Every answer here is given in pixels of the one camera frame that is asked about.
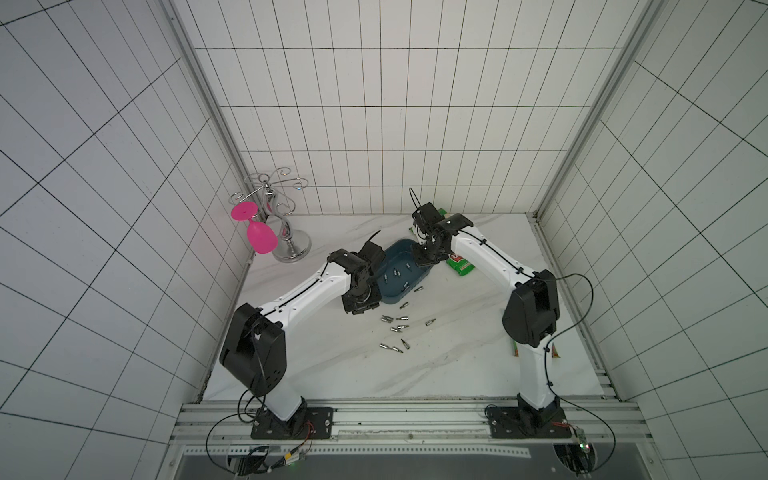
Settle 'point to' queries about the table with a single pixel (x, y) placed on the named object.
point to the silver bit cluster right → (404, 318)
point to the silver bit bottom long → (394, 348)
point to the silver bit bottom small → (405, 344)
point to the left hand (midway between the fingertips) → (365, 311)
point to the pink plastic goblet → (261, 237)
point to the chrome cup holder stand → (274, 195)
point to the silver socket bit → (385, 278)
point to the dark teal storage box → (400, 255)
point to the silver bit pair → (394, 329)
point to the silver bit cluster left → (387, 319)
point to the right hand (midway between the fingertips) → (409, 262)
